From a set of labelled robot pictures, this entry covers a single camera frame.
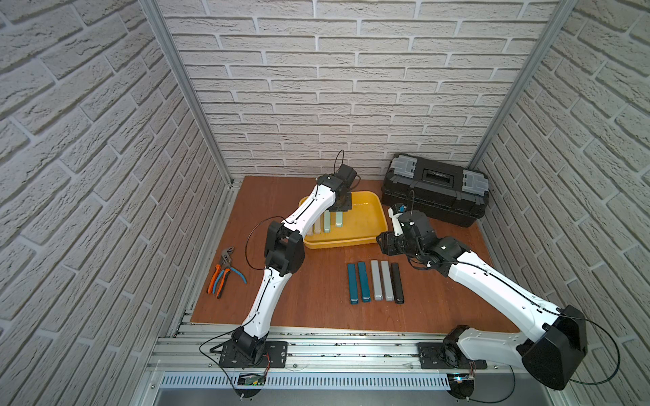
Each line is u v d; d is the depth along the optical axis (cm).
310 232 100
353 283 87
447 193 95
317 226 100
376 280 87
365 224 105
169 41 76
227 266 90
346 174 78
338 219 92
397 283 86
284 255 60
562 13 69
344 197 70
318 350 177
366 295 84
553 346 38
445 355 65
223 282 87
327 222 101
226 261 92
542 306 42
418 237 58
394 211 71
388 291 85
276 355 74
